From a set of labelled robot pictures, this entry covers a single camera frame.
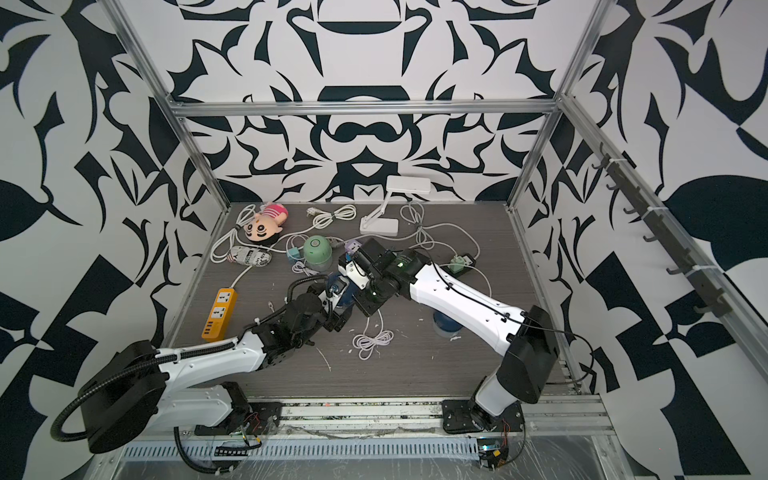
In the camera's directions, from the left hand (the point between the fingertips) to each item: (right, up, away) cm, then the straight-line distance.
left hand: (339, 288), depth 84 cm
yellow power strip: (-36, -8, +5) cm, 37 cm away
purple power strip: (+1, +11, +21) cm, 24 cm away
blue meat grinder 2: (+29, -10, -1) cm, 31 cm away
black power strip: (+41, +5, +16) cm, 44 cm away
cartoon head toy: (-28, +19, +21) cm, 40 cm away
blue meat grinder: (+4, 0, -10) cm, 10 cm away
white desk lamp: (+8, +18, +27) cm, 34 cm away
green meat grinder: (-8, +9, +10) cm, 16 cm away
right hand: (+6, 0, -7) cm, 9 cm away
